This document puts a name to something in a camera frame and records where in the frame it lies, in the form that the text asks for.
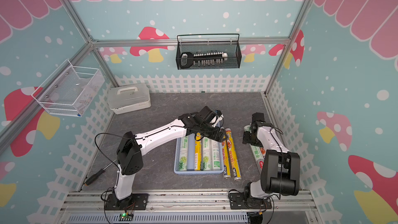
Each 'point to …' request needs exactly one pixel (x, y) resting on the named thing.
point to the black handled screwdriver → (95, 177)
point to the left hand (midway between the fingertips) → (220, 138)
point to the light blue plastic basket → (191, 158)
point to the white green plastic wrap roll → (216, 155)
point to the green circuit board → (125, 217)
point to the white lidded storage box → (129, 98)
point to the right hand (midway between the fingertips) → (252, 141)
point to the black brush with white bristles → (188, 59)
